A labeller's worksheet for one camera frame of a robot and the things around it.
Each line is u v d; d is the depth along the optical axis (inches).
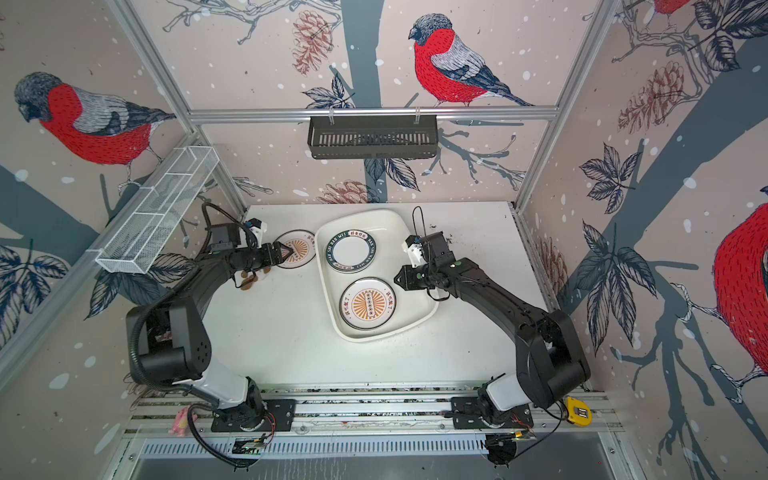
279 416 28.8
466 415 28.9
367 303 36.4
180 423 27.9
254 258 30.9
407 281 29.1
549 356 16.9
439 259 26.0
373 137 42.0
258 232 32.9
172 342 17.8
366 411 29.9
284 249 33.9
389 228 44.3
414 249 30.9
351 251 41.0
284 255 33.5
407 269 29.3
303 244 43.3
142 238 28.5
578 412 28.3
